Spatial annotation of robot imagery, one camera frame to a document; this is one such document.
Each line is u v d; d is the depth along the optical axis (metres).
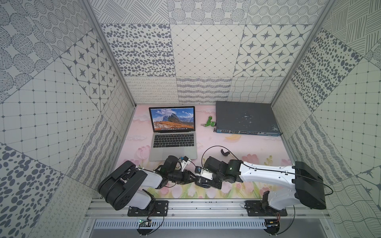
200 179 0.81
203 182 0.79
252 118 1.08
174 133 1.02
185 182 0.75
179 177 0.76
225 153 0.95
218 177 0.66
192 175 0.78
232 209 0.75
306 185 0.41
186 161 0.82
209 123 1.07
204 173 0.70
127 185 0.44
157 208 0.73
